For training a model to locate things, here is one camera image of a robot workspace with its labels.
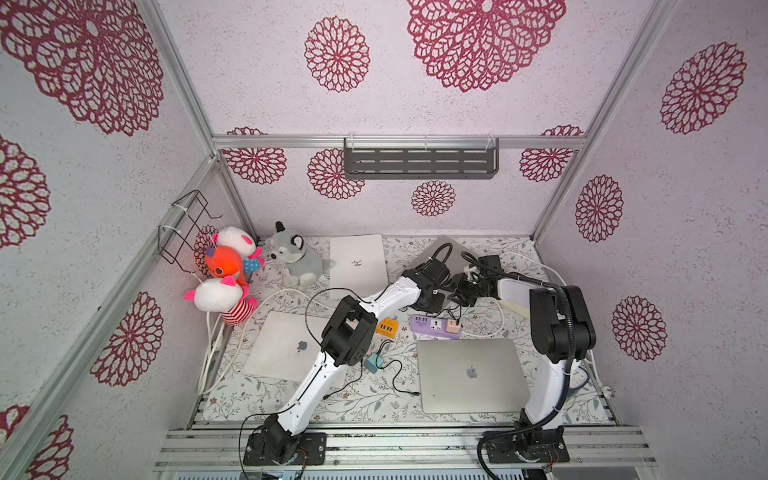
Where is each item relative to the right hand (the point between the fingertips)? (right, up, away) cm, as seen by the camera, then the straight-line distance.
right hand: (444, 286), depth 101 cm
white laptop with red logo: (-30, +8, +9) cm, 32 cm away
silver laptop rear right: (-1, +12, -10) cm, 16 cm away
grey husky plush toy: (-48, +6, -1) cm, 48 cm away
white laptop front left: (-50, -17, -13) cm, 54 cm away
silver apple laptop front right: (+4, -24, -17) cm, 30 cm away
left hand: (-4, -7, -1) cm, 8 cm away
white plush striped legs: (-63, -1, -21) cm, 66 cm away
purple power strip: (-5, -12, -8) cm, 15 cm away
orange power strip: (-19, -12, -8) cm, 24 cm away
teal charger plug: (-24, -21, -14) cm, 35 cm away
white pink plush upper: (-67, +16, -6) cm, 69 cm away
